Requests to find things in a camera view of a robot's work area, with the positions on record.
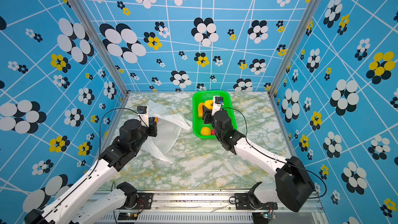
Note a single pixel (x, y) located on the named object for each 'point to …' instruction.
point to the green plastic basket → (201, 96)
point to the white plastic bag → (169, 127)
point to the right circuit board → (259, 218)
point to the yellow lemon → (205, 130)
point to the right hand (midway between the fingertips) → (209, 106)
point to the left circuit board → (128, 216)
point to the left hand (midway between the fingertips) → (155, 116)
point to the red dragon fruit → (213, 132)
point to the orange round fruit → (209, 104)
